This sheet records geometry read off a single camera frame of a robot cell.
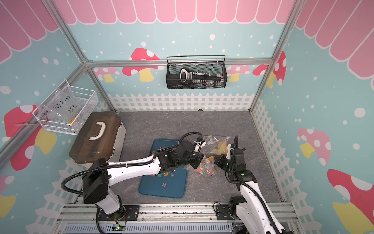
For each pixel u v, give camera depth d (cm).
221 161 72
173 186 83
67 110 70
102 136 81
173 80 92
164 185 83
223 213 74
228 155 73
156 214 76
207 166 83
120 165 47
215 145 99
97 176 50
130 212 74
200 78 89
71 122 69
